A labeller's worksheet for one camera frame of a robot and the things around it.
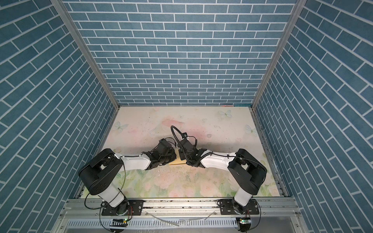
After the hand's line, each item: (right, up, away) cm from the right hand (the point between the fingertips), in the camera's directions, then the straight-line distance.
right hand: (182, 147), depth 90 cm
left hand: (-3, -6, +2) cm, 7 cm away
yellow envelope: (-2, -8, -2) cm, 9 cm away
